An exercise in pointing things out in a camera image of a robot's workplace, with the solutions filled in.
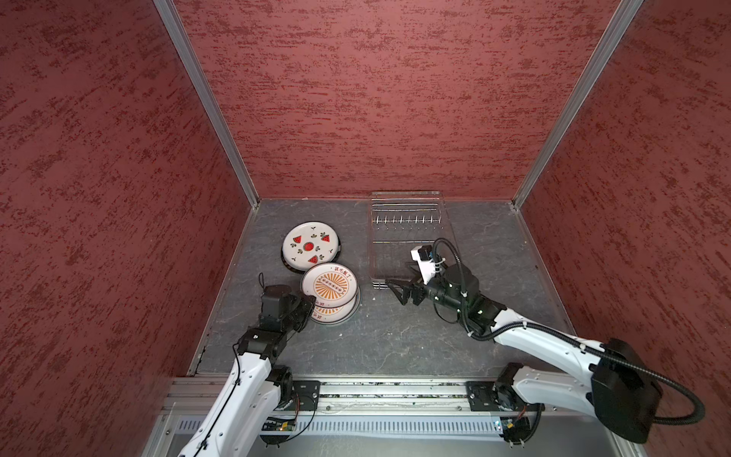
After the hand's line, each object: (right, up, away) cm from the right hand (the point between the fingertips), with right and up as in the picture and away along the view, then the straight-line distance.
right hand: (395, 279), depth 77 cm
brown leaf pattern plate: (-19, -4, +11) cm, 22 cm away
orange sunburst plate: (-19, -13, +11) cm, 25 cm away
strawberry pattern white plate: (-30, +8, +27) cm, 41 cm away
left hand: (-22, -8, +6) cm, 24 cm away
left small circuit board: (-30, -37, -5) cm, 48 cm away
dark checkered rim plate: (-32, -1, +19) cm, 37 cm away
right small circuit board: (+30, -37, -6) cm, 48 cm away
